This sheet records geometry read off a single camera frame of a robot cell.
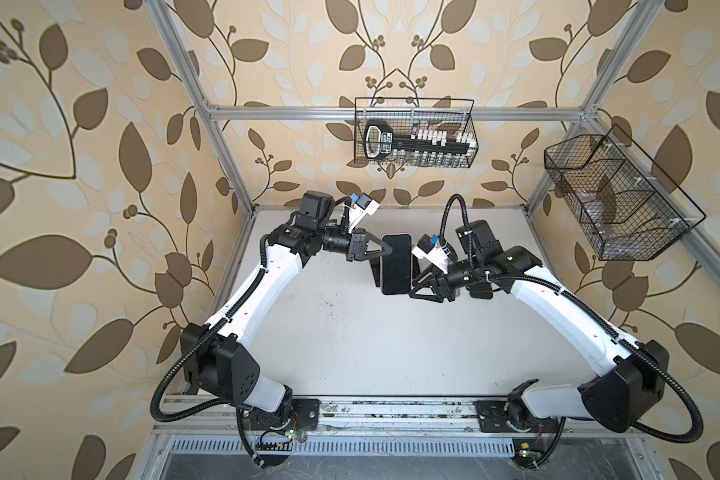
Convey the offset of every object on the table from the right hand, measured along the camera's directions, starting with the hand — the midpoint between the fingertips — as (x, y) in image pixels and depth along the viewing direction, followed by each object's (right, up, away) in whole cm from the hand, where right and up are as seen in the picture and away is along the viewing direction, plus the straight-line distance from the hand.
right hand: (415, 291), depth 71 cm
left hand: (-6, +10, -5) cm, 13 cm away
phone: (-5, +6, -4) cm, 9 cm away
